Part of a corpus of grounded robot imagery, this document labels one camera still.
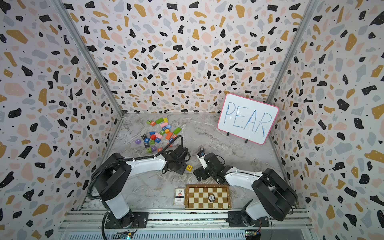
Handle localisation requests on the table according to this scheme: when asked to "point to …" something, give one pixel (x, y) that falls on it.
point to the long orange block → (169, 135)
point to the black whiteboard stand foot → (227, 134)
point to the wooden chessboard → (207, 196)
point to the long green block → (177, 130)
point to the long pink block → (163, 124)
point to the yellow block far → (165, 120)
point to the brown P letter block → (202, 149)
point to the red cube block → (153, 137)
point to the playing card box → (179, 196)
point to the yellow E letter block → (189, 168)
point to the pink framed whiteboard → (246, 119)
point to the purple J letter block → (138, 141)
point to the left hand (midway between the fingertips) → (184, 167)
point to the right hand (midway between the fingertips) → (200, 168)
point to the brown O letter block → (144, 136)
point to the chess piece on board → (211, 197)
